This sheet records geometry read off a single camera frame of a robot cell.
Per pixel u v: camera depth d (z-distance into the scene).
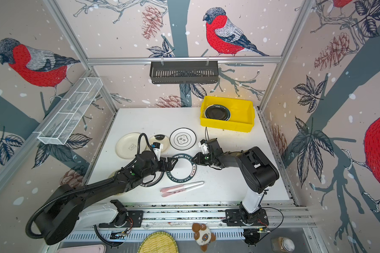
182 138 1.04
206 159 0.82
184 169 0.90
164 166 0.74
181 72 1.07
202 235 0.67
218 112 1.18
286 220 0.76
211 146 0.77
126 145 1.01
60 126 0.71
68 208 0.41
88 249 0.65
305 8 0.73
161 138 1.03
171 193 0.80
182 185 0.83
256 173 0.49
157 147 0.76
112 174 0.87
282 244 0.59
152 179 0.72
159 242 0.67
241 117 1.14
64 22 0.76
